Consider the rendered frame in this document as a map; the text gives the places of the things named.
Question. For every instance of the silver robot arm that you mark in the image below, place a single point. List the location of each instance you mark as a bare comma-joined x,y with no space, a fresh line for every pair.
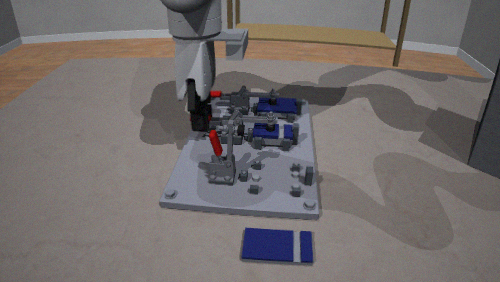
203,22

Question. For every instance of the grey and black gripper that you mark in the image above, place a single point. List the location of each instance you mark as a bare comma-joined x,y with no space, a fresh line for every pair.
195,71

